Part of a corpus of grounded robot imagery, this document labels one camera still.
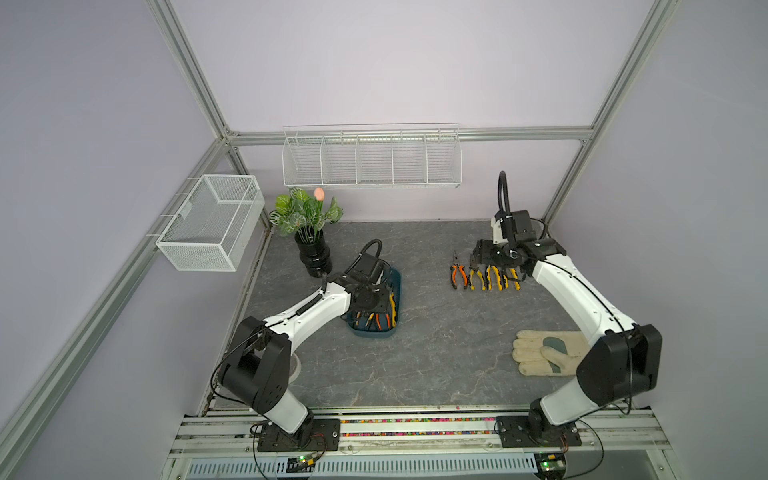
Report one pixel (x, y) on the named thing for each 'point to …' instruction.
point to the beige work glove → (549, 353)
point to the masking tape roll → (298, 368)
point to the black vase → (313, 251)
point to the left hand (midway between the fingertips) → (382, 305)
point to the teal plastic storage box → (363, 323)
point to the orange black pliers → (377, 317)
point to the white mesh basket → (212, 228)
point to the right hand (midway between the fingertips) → (484, 249)
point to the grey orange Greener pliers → (454, 270)
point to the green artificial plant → (304, 215)
